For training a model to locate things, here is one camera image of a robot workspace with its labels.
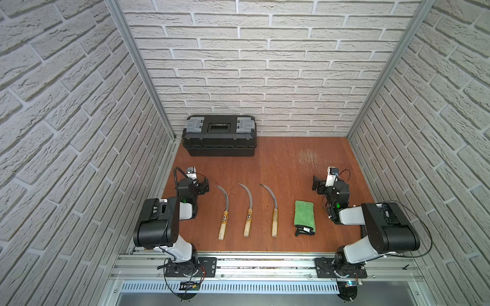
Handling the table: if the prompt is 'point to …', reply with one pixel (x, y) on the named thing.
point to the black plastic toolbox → (220, 136)
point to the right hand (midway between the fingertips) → (326, 176)
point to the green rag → (304, 221)
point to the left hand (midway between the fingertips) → (197, 175)
